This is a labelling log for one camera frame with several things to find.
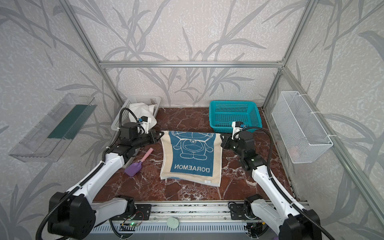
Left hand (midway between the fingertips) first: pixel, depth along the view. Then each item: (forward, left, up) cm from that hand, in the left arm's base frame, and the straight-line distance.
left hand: (165, 129), depth 80 cm
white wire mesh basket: (-13, -62, +13) cm, 65 cm away
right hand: (0, -31, 0) cm, 31 cm away
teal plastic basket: (+30, -36, -21) cm, 52 cm away
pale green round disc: (-40, -7, -19) cm, 45 cm away
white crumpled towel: (+23, +22, -10) cm, 33 cm away
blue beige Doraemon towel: (-7, -14, -18) cm, 24 cm away
